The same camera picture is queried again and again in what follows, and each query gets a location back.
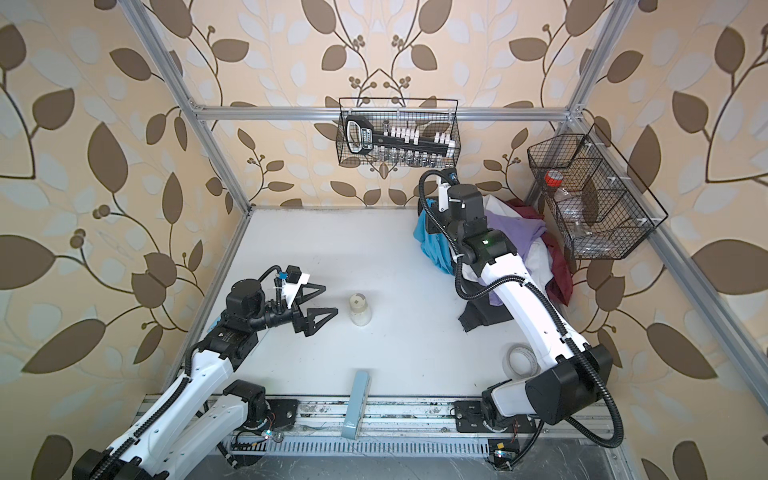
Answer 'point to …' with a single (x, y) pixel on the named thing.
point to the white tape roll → (520, 361)
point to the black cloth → (479, 311)
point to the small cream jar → (361, 314)
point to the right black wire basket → (601, 208)
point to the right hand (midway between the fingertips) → (435, 206)
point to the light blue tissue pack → (357, 405)
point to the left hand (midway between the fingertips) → (330, 299)
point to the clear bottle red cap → (554, 180)
